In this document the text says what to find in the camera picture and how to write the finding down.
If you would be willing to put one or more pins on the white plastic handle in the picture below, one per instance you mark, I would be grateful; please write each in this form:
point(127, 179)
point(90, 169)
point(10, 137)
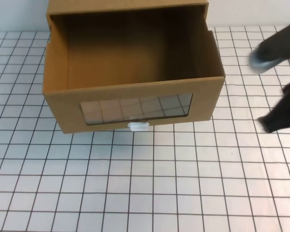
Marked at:
point(138, 126)

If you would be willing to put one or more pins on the brown cardboard shoebox drawer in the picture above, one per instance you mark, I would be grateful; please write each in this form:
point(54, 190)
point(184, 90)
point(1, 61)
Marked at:
point(104, 70)

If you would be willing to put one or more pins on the white grid tablecloth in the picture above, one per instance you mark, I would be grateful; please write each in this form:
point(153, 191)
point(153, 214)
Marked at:
point(221, 175)

